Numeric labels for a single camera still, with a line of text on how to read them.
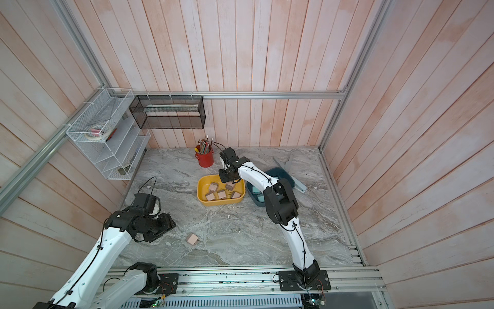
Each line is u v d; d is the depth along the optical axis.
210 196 0.95
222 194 0.98
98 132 0.74
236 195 0.96
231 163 0.76
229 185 1.00
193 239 0.83
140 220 0.58
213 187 1.01
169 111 1.04
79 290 0.40
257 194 0.97
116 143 0.79
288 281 0.73
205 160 1.08
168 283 0.73
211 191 0.98
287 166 1.11
